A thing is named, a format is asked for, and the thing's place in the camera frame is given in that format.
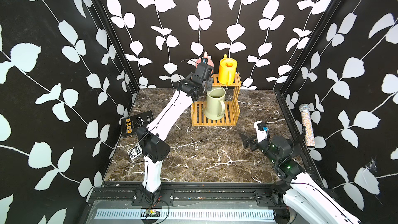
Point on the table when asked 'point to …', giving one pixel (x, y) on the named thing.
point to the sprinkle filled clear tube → (308, 133)
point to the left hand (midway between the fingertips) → (206, 75)
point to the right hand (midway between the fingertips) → (246, 127)
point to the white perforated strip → (187, 214)
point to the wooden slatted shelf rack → (231, 108)
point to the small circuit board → (152, 213)
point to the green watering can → (215, 103)
